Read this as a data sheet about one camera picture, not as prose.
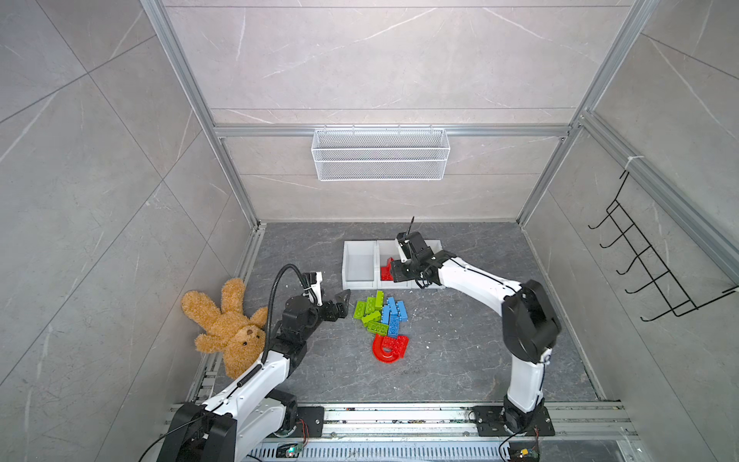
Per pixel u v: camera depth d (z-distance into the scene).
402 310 0.91
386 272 1.03
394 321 0.91
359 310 0.93
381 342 0.86
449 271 0.64
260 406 0.50
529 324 0.50
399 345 0.84
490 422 0.73
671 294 0.65
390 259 1.03
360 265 1.03
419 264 0.71
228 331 0.81
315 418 0.73
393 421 0.75
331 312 0.74
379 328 0.88
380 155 1.00
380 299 0.95
